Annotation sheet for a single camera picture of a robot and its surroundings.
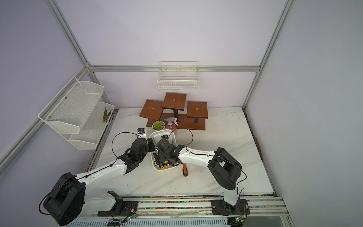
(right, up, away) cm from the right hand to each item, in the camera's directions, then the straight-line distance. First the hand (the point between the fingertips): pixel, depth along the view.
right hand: (165, 155), depth 89 cm
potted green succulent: (-7, +19, +9) cm, 22 cm away
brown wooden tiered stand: (+16, +26, +7) cm, 31 cm away
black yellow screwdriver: (-6, -2, -3) cm, 7 cm away
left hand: (-9, +10, -1) cm, 13 cm away
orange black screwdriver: (+12, -8, -4) cm, 15 cm away
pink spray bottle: (+4, +20, +7) cm, 21 cm away
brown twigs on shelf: (-44, +26, +9) cm, 52 cm away
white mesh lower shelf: (-51, +17, +5) cm, 54 cm away
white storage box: (+4, +13, -9) cm, 17 cm away
